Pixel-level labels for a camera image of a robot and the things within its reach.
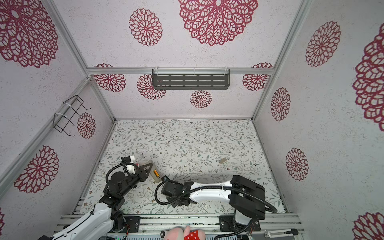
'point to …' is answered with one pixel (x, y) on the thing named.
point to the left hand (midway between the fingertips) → (152, 166)
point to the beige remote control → (156, 179)
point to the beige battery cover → (222, 160)
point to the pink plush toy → (176, 233)
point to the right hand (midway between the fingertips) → (170, 194)
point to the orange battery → (156, 173)
